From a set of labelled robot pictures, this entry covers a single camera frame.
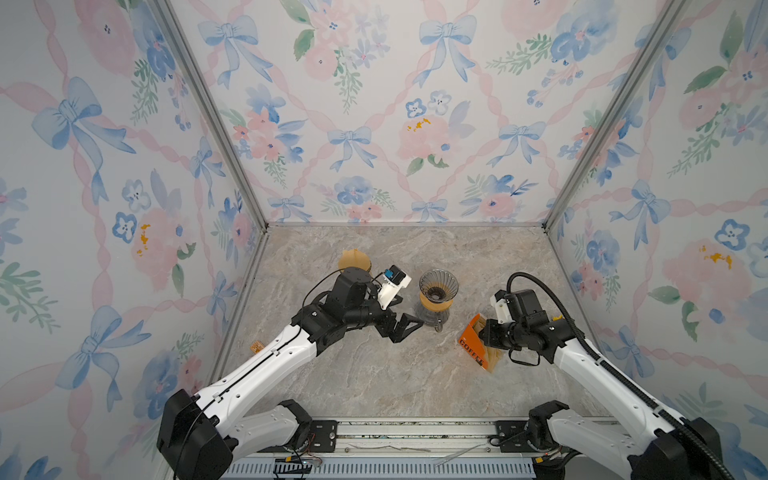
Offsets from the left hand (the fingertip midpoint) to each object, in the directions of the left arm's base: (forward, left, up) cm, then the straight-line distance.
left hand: (412, 309), depth 71 cm
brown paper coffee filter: (+20, +16, -6) cm, 26 cm away
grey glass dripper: (+14, -9, -11) cm, 20 cm away
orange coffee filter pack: (-5, -22, -18) cm, 29 cm away
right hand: (+1, -20, -14) cm, 25 cm away
